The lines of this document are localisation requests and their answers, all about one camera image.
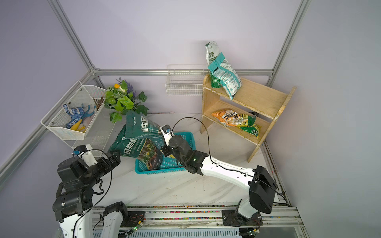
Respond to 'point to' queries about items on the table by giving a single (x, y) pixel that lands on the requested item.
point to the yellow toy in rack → (76, 126)
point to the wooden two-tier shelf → (251, 114)
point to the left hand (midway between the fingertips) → (112, 155)
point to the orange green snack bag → (245, 122)
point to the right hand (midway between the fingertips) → (164, 138)
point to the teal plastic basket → (170, 164)
